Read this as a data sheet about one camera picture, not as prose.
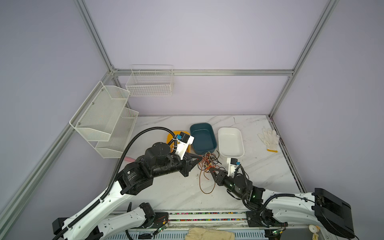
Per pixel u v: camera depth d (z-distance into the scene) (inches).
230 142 40.7
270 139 42.2
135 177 16.2
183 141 19.7
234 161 27.6
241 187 22.6
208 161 33.0
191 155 22.1
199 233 27.5
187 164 19.1
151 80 37.6
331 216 16.8
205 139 42.7
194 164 21.9
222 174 26.9
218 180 27.2
